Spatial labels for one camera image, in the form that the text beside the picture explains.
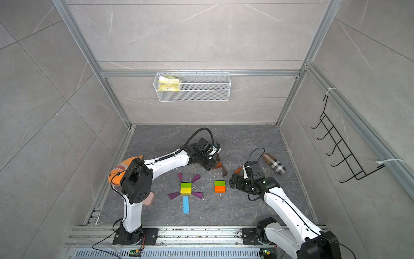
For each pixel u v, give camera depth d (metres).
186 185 0.88
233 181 0.73
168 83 0.88
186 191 0.86
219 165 0.96
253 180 0.62
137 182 0.50
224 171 0.93
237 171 0.93
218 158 0.98
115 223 0.75
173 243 0.73
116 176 0.86
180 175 0.93
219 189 0.86
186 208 0.81
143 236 0.73
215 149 0.80
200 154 0.73
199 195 0.86
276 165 0.95
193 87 1.01
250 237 0.72
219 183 0.91
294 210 0.46
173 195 0.85
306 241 0.40
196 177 0.93
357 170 0.59
